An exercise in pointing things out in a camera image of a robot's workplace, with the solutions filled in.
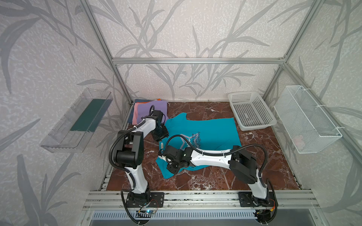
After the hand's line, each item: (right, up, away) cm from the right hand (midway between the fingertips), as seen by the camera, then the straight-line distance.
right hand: (170, 162), depth 83 cm
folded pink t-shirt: (-29, +27, +19) cm, 44 cm away
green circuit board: (-9, -21, -13) cm, 26 cm away
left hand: (-3, +16, +12) cm, 21 cm away
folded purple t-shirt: (-27, +33, +31) cm, 52 cm away
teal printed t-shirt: (+30, +14, +16) cm, 37 cm away
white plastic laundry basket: (+63, +31, +31) cm, 77 cm away
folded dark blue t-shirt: (-34, +40, +35) cm, 63 cm away
